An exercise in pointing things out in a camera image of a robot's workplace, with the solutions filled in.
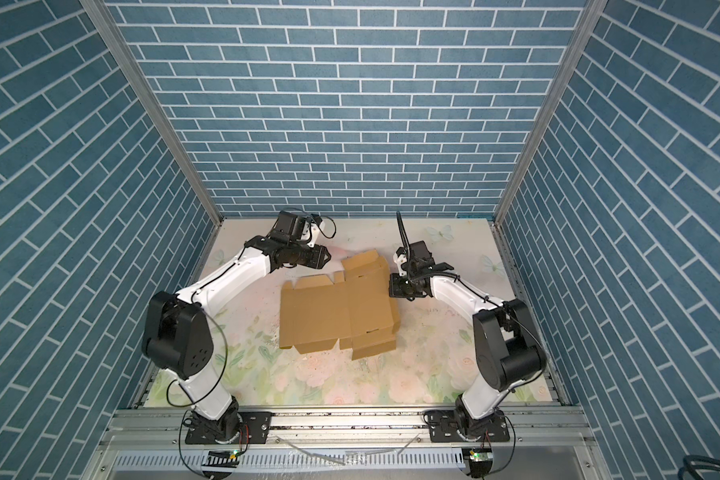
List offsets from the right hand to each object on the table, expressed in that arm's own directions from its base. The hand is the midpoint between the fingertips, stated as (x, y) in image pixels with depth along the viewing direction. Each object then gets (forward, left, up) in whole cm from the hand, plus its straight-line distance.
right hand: (387, 285), depth 91 cm
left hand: (+5, +19, +8) cm, 21 cm away
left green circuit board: (-46, +38, -11) cm, 61 cm away
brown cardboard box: (-6, +10, -5) cm, 12 cm away
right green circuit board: (-40, -26, -13) cm, 49 cm away
